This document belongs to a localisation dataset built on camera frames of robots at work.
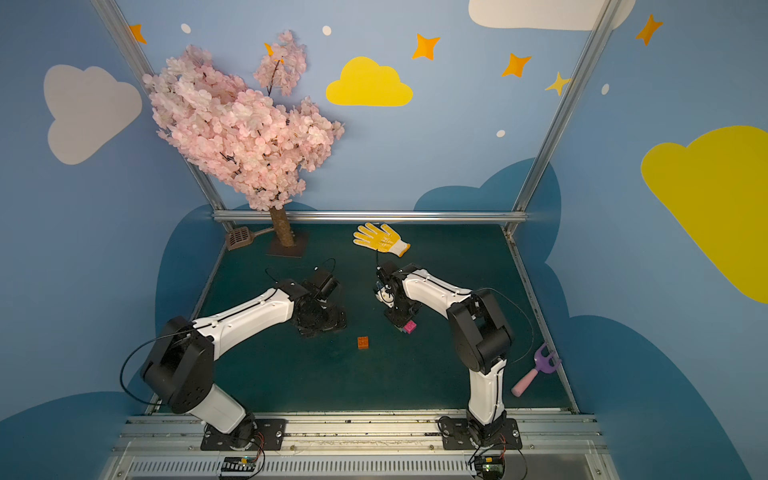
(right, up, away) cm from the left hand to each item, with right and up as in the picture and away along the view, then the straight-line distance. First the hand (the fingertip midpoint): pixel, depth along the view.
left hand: (336, 324), depth 87 cm
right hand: (+21, +1, +6) cm, 22 cm away
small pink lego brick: (+22, -1, +1) cm, 22 cm away
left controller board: (-22, -32, -14) cm, 41 cm away
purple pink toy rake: (+62, -11, -1) cm, 63 cm away
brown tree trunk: (-23, +31, +18) cm, 43 cm away
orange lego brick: (+8, -6, +2) cm, 10 cm away
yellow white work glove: (+14, +27, +32) cm, 44 cm away
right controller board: (+41, -32, -14) cm, 54 cm away
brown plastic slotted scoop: (-42, +28, +28) cm, 57 cm away
